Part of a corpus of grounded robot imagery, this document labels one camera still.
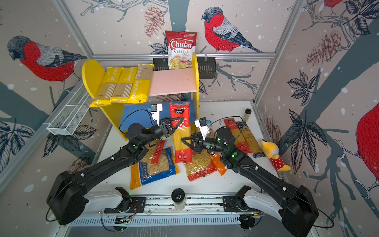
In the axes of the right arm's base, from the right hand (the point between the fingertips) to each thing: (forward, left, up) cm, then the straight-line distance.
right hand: (183, 139), depth 65 cm
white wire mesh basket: (+13, +59, +2) cm, 61 cm away
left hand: (+4, -1, +10) cm, 11 cm away
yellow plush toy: (+7, -50, -23) cm, 55 cm away
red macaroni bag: (-2, -9, -25) cm, 27 cm away
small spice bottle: (+35, -41, -23) cm, 58 cm away
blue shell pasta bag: (-2, +16, -25) cm, 30 cm away
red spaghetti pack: (-5, 0, -3) cm, 6 cm away
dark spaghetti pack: (+18, -42, -29) cm, 54 cm away
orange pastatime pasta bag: (+1, -18, -27) cm, 33 cm away
